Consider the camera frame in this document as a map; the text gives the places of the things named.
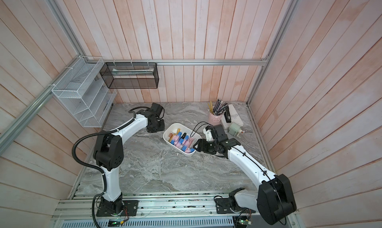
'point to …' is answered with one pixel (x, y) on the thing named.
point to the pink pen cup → (214, 119)
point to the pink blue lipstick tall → (183, 147)
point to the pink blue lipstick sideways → (173, 141)
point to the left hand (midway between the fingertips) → (161, 130)
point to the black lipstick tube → (183, 135)
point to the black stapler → (227, 113)
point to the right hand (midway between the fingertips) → (197, 146)
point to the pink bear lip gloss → (190, 140)
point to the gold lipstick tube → (171, 137)
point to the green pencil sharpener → (234, 128)
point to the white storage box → (172, 128)
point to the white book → (234, 117)
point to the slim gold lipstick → (178, 130)
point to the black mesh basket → (130, 75)
